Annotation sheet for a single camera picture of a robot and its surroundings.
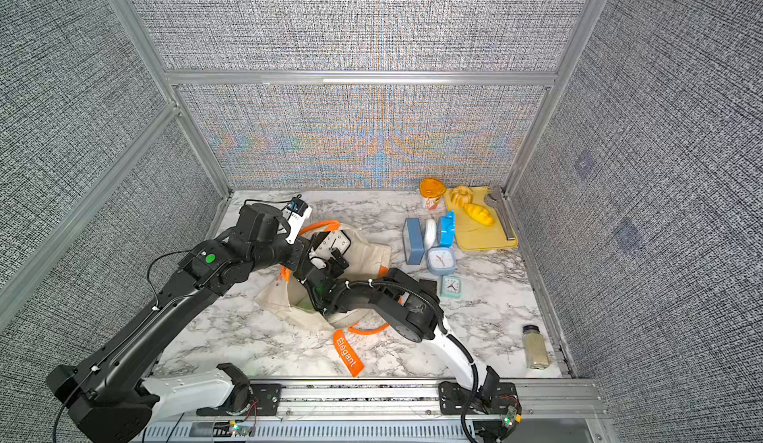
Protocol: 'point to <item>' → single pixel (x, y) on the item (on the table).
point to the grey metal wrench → (499, 203)
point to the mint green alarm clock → (451, 286)
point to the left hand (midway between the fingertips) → (313, 239)
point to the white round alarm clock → (430, 233)
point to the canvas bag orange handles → (288, 299)
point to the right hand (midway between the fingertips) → (324, 250)
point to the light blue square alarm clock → (441, 260)
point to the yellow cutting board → (471, 234)
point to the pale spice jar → (534, 347)
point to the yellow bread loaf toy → (480, 214)
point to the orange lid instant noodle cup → (432, 189)
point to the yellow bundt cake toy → (461, 195)
